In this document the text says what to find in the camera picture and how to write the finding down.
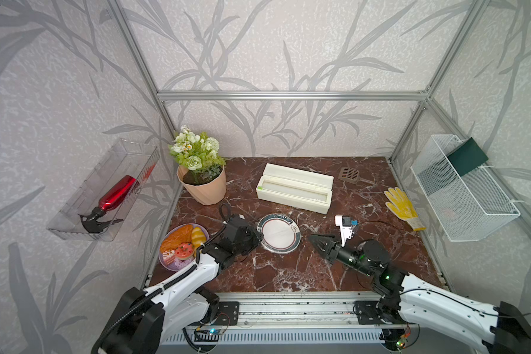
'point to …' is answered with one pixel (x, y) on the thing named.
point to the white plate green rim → (281, 233)
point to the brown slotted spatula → (352, 175)
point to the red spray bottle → (94, 222)
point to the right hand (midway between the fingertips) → (310, 238)
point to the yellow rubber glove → (403, 208)
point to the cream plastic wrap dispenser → (301, 189)
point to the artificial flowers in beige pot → (200, 169)
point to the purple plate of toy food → (178, 248)
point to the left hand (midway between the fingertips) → (266, 234)
